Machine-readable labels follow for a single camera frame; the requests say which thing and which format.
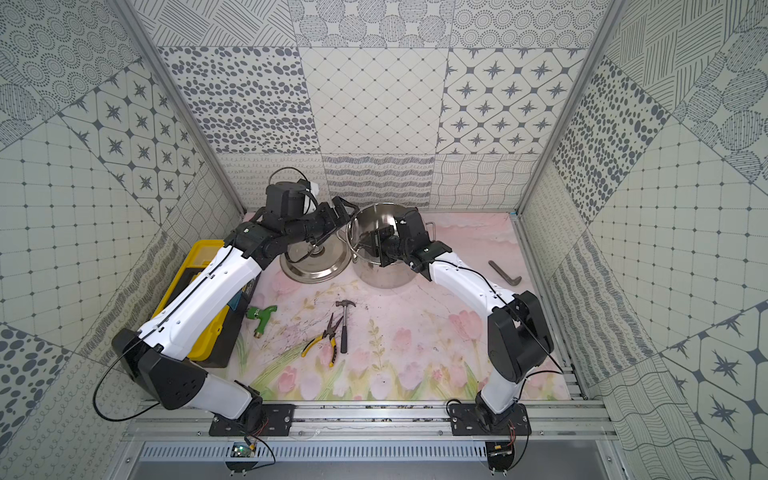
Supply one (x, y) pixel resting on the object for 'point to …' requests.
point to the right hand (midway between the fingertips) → (358, 240)
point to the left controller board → (242, 449)
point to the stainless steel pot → (362, 223)
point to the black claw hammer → (344, 328)
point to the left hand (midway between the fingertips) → (348, 208)
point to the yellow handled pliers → (330, 332)
